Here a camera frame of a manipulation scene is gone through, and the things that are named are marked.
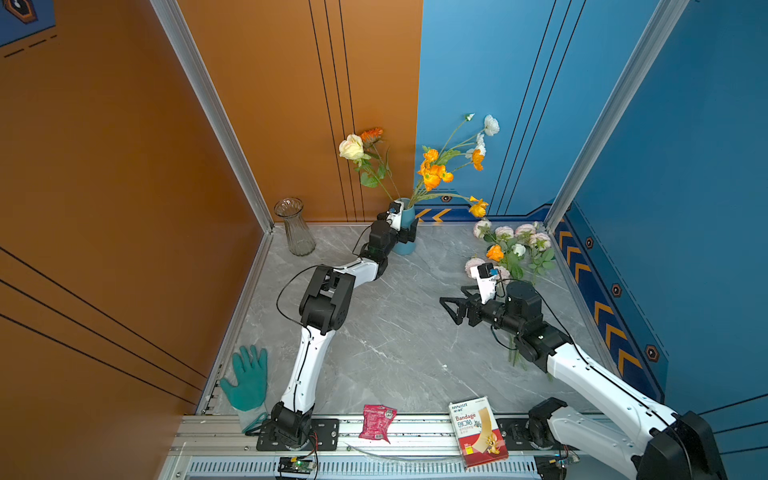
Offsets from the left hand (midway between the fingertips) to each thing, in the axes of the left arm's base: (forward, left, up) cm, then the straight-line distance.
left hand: (406, 211), depth 102 cm
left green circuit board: (-70, +27, -19) cm, 77 cm away
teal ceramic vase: (-5, 0, +2) cm, 5 cm away
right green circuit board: (-68, -37, -16) cm, 79 cm away
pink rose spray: (+1, -47, -13) cm, 49 cm away
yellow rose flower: (-8, -32, -13) cm, 35 cm away
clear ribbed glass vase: (-4, +38, -11) cm, 40 cm away
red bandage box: (-63, -17, -13) cm, 67 cm away
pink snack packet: (-61, +8, -16) cm, 63 cm away
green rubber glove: (-50, +44, -18) cm, 69 cm away
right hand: (-35, -11, +2) cm, 37 cm away
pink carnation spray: (-18, -32, -12) cm, 39 cm away
